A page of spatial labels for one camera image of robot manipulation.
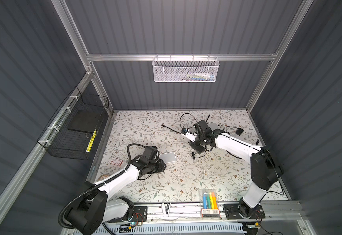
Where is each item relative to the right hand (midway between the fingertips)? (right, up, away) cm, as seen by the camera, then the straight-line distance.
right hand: (192, 142), depth 91 cm
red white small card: (-48, -12, +1) cm, 50 cm away
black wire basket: (-63, +7, -19) cm, 66 cm away
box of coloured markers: (+7, -30, -15) cm, 35 cm away
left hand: (-17, -14, -5) cm, 23 cm away
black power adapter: (+36, +6, +14) cm, 39 cm away
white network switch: (+18, +10, +20) cm, 29 cm away
